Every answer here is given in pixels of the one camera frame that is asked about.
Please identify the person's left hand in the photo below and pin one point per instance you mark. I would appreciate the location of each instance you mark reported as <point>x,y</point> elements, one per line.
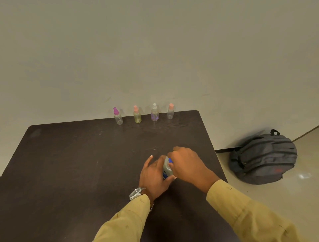
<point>153,180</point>

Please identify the person's left forearm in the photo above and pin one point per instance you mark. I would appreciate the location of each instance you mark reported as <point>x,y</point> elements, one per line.
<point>124,224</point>

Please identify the grey backpack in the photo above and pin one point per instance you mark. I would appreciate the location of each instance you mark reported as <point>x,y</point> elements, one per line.
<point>264,159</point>

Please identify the person's right hand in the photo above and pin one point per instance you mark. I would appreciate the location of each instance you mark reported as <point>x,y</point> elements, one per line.
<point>189,167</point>

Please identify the large clear bottle blue label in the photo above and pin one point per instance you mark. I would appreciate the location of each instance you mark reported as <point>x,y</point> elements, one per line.
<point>167,170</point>

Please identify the small bottle magenta cap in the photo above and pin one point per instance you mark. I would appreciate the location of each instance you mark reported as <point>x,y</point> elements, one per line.
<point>119,119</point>

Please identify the yellow-green spray bottle orange cap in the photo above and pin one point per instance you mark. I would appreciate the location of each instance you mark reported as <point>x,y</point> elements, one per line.
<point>137,117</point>

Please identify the person's right forearm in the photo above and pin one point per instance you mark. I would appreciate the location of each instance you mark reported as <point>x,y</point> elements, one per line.
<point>249,217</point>

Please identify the silver wristwatch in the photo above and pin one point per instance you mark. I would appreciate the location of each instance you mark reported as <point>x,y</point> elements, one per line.
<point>135,193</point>

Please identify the purple-tinted spray bottle white cap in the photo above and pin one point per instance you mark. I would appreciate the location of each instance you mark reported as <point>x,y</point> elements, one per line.
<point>154,116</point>

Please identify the small clear bottle pink cap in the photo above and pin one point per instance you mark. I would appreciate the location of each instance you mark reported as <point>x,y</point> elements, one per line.
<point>170,114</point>

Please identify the pink spray cap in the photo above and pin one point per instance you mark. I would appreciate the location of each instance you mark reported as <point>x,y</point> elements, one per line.
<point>171,106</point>

